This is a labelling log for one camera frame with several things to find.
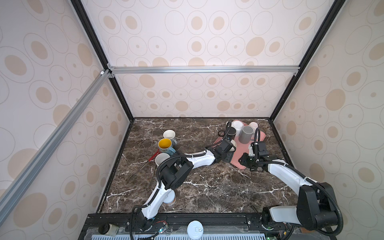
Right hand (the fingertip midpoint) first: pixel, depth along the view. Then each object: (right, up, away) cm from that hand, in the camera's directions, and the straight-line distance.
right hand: (241, 159), depth 90 cm
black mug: (-4, +15, +8) cm, 18 cm away
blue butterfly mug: (-47, +8, +5) cm, 48 cm away
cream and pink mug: (-3, +9, +4) cm, 11 cm away
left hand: (-4, +4, +3) cm, 7 cm away
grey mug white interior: (-44, +15, +10) cm, 48 cm away
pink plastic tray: (+4, +5, +15) cm, 16 cm away
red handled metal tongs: (-53, +3, +10) cm, 54 cm away
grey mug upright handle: (+6, +15, +10) cm, 19 cm away
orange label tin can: (-40, -18, -14) cm, 46 cm away
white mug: (+3, +21, +15) cm, 26 cm away
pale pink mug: (+13, +22, +13) cm, 29 cm away
